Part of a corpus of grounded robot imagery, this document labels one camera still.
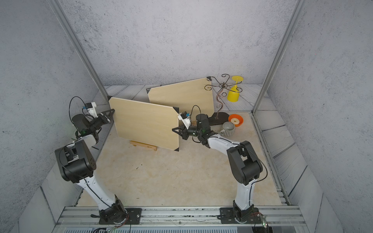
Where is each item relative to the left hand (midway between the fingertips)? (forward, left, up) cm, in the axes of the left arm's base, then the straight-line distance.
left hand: (116, 110), depth 90 cm
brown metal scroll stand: (+11, -66, -22) cm, 71 cm away
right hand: (-14, -35, -4) cm, 38 cm away
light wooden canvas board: (+12, -48, 0) cm, 49 cm away
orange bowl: (+8, -80, -20) cm, 83 cm away
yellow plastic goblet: (+14, -75, -1) cm, 76 cm away
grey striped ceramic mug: (-1, -72, -19) cm, 75 cm away
